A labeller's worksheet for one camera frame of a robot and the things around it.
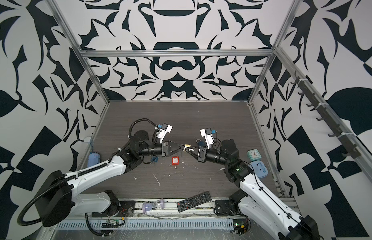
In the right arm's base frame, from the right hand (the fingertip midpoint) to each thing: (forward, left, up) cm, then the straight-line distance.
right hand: (186, 151), depth 67 cm
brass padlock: (+2, 0, +1) cm, 2 cm away
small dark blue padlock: (+8, +20, -25) cm, 32 cm away
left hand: (+1, 0, +2) cm, 2 cm away
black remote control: (-16, -3, -23) cm, 28 cm away
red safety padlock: (+6, +7, -24) cm, 26 cm away
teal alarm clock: (+9, -40, -25) cm, 48 cm away
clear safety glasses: (-18, +19, -22) cm, 34 cm away
